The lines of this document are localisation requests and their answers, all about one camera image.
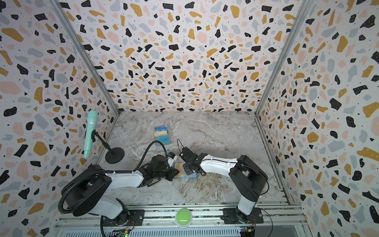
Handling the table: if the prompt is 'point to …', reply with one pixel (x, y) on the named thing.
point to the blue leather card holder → (194, 175)
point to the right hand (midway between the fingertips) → (188, 164)
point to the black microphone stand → (114, 156)
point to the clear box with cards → (162, 134)
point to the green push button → (183, 217)
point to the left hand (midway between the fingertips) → (182, 170)
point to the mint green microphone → (92, 119)
